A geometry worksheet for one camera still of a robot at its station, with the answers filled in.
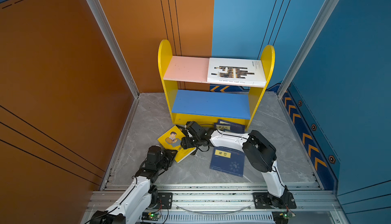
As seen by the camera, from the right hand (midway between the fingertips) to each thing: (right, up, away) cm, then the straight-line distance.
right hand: (183, 144), depth 90 cm
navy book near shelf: (+26, +9, +7) cm, 29 cm away
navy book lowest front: (+26, -8, -3) cm, 27 cm away
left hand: (-3, -3, -4) cm, 5 cm away
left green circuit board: (-13, -29, -19) cm, 37 cm away
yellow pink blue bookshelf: (+4, +28, +8) cm, 29 cm away
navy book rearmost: (+29, +12, +11) cm, 33 cm away
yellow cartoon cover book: (-7, +2, +2) cm, 8 cm away
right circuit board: (+48, -29, -20) cm, 59 cm away
